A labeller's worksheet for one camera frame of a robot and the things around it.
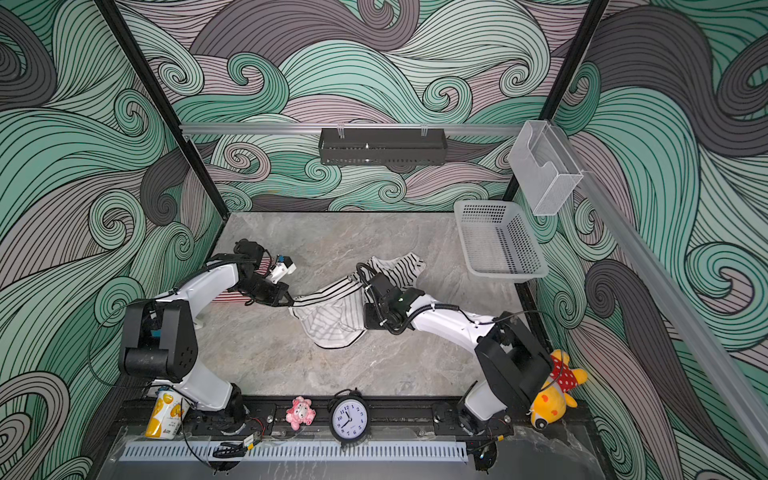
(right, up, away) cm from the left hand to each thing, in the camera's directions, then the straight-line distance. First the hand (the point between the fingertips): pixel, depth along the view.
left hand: (290, 300), depth 88 cm
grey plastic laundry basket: (+73, +18, +23) cm, 78 cm away
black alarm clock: (+20, -25, -16) cm, 36 cm away
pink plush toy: (+8, -24, -17) cm, 30 cm away
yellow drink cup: (-24, -24, -18) cm, 38 cm away
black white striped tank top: (+13, -5, +2) cm, 14 cm away
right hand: (+24, -6, -3) cm, 25 cm away
